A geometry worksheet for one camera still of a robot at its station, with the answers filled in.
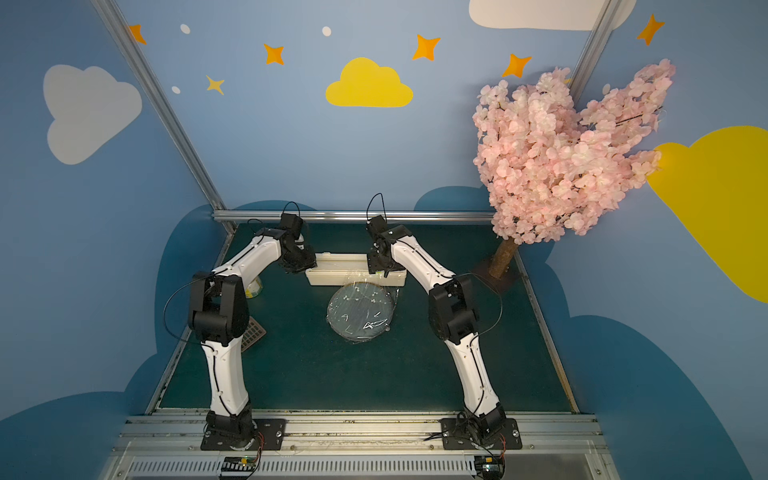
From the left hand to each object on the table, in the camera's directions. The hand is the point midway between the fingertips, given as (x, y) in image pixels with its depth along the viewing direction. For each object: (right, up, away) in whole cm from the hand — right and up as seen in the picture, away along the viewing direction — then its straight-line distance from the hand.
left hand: (312, 261), depth 100 cm
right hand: (+26, -1, -1) cm, 26 cm away
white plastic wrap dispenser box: (+9, -2, -2) cm, 9 cm away
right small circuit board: (+51, -51, -27) cm, 77 cm away
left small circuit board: (-12, -51, -27) cm, 59 cm away
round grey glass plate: (+17, -16, -7) cm, 24 cm away
